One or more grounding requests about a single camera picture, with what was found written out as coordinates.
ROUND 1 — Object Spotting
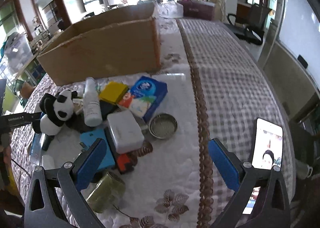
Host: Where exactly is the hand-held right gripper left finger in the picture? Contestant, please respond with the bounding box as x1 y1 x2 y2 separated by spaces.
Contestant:
24 138 108 228

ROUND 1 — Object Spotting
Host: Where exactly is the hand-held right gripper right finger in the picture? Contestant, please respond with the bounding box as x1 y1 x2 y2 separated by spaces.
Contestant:
208 138 292 228

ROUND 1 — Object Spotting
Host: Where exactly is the blue case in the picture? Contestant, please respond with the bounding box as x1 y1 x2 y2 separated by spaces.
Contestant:
80 128 116 171

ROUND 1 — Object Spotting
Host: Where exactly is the green tape roll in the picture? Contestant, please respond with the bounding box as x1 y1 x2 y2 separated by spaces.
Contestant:
86 171 126 213

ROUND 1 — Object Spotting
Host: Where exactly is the blue packet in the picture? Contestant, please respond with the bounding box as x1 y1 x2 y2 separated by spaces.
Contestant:
30 132 49 157

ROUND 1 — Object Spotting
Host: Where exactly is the orange black packet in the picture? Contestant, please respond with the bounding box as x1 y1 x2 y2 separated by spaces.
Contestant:
117 153 138 174

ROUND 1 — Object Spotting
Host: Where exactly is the panda plush toy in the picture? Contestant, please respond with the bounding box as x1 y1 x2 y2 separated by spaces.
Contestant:
32 89 78 136

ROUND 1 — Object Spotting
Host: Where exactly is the white plastic box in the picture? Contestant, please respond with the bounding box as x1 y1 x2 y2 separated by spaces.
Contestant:
107 110 145 154

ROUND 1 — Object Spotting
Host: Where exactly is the black wallet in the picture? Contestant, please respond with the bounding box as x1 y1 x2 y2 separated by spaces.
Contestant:
99 100 120 120

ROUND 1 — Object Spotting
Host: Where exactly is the white plastic bottle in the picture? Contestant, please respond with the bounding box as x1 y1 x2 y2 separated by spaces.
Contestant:
82 77 103 127

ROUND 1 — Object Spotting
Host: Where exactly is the round metal strainer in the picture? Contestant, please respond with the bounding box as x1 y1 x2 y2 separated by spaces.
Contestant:
148 113 178 140

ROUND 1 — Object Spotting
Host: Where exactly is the yellow sponge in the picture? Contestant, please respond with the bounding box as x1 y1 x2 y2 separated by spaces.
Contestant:
99 81 129 105

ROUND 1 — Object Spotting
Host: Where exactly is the blue tissue box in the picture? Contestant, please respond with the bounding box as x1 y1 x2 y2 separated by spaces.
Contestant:
117 76 168 124

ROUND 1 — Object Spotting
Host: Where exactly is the large cardboard box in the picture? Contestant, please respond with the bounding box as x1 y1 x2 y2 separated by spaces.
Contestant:
36 2 162 86

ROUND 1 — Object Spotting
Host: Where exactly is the smartphone with lit screen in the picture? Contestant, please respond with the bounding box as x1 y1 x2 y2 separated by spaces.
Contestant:
242 118 284 215

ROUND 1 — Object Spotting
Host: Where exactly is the clear storage bin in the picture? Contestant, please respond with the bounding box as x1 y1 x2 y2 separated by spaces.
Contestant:
0 33 33 74

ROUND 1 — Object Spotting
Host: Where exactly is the black office chair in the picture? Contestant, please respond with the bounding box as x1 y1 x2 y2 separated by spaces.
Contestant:
227 3 273 45

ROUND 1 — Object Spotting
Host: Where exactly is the maroon box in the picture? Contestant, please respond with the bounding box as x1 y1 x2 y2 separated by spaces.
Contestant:
177 0 216 21

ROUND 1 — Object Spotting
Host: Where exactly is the whiteboard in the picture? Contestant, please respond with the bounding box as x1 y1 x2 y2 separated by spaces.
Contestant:
275 0 320 81

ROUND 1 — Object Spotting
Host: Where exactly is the clear plastic container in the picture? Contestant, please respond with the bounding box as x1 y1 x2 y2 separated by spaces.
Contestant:
153 1 184 18

